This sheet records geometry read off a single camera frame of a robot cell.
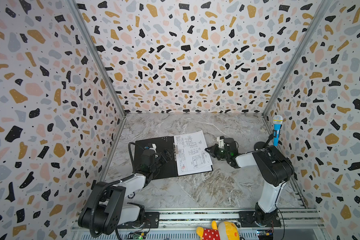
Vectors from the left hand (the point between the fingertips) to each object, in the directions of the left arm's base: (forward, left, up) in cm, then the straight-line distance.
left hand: (169, 152), depth 88 cm
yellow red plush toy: (-38, -27, -2) cm, 47 cm away
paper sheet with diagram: (+3, -14, -10) cm, 18 cm away
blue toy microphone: (+10, -61, +16) cm, 64 cm away
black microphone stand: (+9, -61, -8) cm, 62 cm away
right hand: (+6, -20, -3) cm, 21 cm away
